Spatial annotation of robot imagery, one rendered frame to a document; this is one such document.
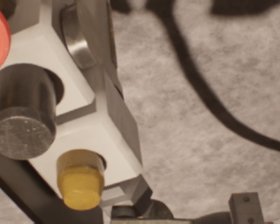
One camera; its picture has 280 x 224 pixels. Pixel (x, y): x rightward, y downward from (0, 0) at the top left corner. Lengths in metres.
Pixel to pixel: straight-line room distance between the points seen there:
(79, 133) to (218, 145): 0.79
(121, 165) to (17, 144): 0.12
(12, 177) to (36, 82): 0.09
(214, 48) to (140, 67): 0.13
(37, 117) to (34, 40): 0.05
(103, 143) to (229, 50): 0.61
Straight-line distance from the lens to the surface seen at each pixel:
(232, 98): 1.15
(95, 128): 0.47
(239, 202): 0.55
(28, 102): 0.39
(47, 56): 0.42
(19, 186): 0.48
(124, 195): 0.56
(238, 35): 1.05
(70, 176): 0.47
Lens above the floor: 0.77
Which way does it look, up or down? 43 degrees down
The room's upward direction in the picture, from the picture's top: 172 degrees clockwise
